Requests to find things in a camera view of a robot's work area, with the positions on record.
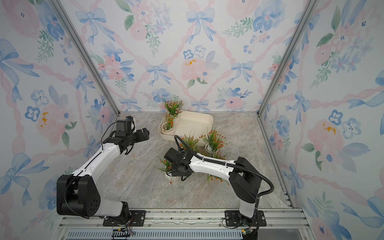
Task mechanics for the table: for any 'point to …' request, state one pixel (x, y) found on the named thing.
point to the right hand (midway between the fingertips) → (171, 169)
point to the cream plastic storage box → (192, 124)
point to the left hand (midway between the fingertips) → (142, 132)
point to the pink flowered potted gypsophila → (173, 105)
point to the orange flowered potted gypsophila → (168, 126)
